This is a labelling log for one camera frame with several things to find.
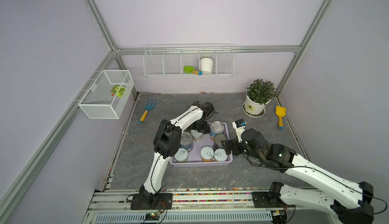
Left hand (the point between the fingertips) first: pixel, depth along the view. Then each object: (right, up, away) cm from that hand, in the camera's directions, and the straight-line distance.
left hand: (199, 132), depth 93 cm
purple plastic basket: (-2, -15, -5) cm, 16 cm away
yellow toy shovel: (+59, +13, +16) cm, 63 cm away
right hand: (+14, 0, -21) cm, 25 cm away
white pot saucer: (+37, +10, +13) cm, 40 cm away
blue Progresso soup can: (+11, +3, -4) cm, 12 cm away
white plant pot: (+37, +15, +9) cm, 41 cm away
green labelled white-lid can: (-10, -11, -10) cm, 18 cm away
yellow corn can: (+4, -10, -10) cm, 15 cm away
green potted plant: (+39, +26, +1) cm, 47 cm away
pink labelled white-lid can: (-2, -1, -3) cm, 4 cm away
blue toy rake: (-40, +16, +22) cm, 48 cm away
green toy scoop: (-6, +41, +7) cm, 42 cm away
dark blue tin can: (-7, -4, -9) cm, 12 cm away
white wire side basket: (-51, +22, -9) cm, 56 cm away
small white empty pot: (+5, +42, 0) cm, 42 cm away
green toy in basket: (-43, +24, -12) cm, 50 cm away
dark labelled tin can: (+11, -2, -8) cm, 14 cm away
